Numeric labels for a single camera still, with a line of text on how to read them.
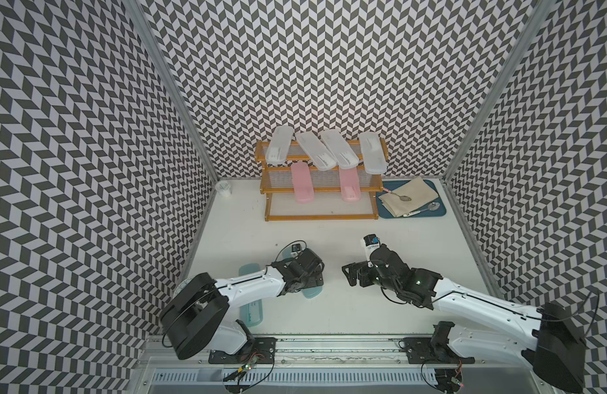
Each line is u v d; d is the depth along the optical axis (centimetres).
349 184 94
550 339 39
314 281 77
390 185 112
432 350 65
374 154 86
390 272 58
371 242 69
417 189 114
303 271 67
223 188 111
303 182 96
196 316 42
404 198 109
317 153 87
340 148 87
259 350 71
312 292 83
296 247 80
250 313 79
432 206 105
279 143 91
